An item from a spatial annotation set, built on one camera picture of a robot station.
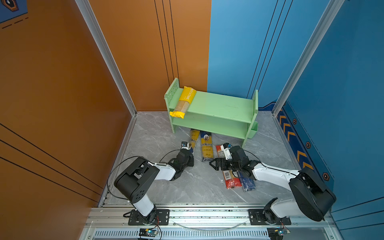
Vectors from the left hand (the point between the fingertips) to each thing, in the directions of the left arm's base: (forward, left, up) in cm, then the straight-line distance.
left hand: (192, 154), depth 95 cm
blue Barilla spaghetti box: (-19, -31, +2) cm, 36 cm away
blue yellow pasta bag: (+6, -10, +2) cm, 11 cm away
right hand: (-8, -14, +4) cm, 16 cm away
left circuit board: (-41, +20, -3) cm, 45 cm away
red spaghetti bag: (-15, -23, +2) cm, 28 cm away
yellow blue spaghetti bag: (+14, -1, +2) cm, 15 cm away
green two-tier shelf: (+10, -20, +26) cm, 34 cm away
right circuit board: (-40, -42, -2) cm, 58 cm away
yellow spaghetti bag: (+24, +3, +28) cm, 37 cm away
